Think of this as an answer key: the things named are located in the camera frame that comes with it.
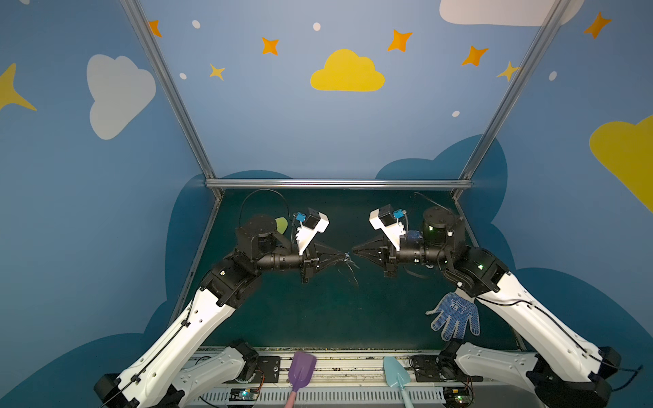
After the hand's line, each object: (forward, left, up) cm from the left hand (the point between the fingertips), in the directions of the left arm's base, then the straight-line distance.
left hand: (343, 257), depth 55 cm
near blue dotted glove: (+2, -42, -38) cm, 57 cm away
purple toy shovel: (-17, +11, -37) cm, 42 cm away
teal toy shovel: (-18, -17, -36) cm, 44 cm away
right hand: (+3, -3, 0) cm, 4 cm away
